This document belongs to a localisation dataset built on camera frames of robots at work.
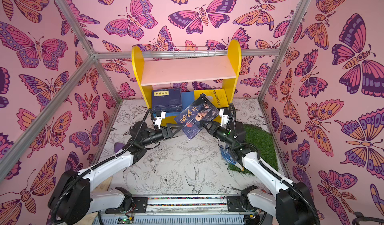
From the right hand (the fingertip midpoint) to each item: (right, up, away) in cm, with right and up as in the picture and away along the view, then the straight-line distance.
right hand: (202, 120), depth 73 cm
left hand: (-10, -3, -2) cm, 11 cm away
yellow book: (+11, +14, +22) cm, 29 cm away
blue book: (-21, +12, +19) cm, 31 cm away
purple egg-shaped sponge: (-52, -17, +21) cm, 59 cm away
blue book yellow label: (-20, +8, +17) cm, 28 cm away
